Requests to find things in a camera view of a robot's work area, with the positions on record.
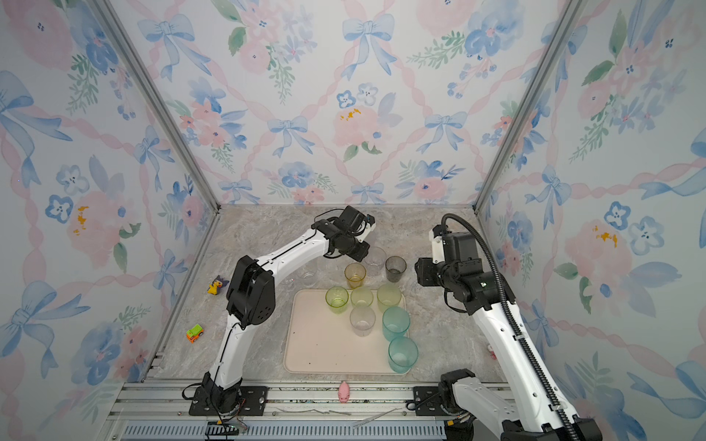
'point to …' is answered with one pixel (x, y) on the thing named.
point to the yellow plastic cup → (355, 274)
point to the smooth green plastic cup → (337, 298)
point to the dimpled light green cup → (361, 297)
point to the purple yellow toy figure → (217, 283)
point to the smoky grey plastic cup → (394, 265)
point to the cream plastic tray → (318, 341)
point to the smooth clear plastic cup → (374, 259)
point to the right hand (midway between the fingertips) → (424, 263)
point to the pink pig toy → (344, 391)
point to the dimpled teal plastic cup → (403, 352)
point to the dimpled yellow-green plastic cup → (389, 296)
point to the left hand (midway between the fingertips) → (367, 249)
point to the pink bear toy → (492, 352)
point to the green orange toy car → (193, 333)
